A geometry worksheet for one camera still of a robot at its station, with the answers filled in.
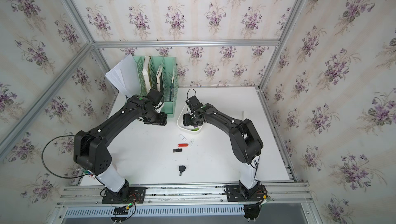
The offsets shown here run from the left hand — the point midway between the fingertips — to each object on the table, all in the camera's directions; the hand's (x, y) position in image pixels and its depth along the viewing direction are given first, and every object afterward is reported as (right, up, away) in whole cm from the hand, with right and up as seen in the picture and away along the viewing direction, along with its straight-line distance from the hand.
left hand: (163, 123), depth 84 cm
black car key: (+11, -23, -6) cm, 26 cm away
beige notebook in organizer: (-7, +30, +14) cm, 34 cm away
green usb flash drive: (+18, -5, +11) cm, 21 cm away
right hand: (+14, 0, +6) cm, 15 cm away
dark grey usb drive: (+7, -16, +4) cm, 18 cm away
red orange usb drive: (+10, -14, +7) cm, 19 cm away
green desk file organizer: (-3, +26, +30) cm, 40 cm away
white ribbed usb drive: (+10, -10, +8) cm, 16 cm away
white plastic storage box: (+8, -1, +11) cm, 14 cm away
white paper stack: (-27, +28, +10) cm, 40 cm away
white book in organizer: (-13, +29, +9) cm, 33 cm away
